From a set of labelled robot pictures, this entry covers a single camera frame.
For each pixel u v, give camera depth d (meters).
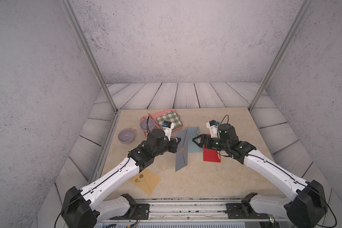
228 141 0.59
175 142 0.64
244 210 0.66
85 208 0.38
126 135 1.02
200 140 0.69
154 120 1.11
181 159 0.79
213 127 0.71
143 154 0.56
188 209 0.74
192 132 1.05
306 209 0.38
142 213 0.73
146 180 0.85
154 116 1.16
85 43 0.83
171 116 1.15
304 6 0.71
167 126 0.65
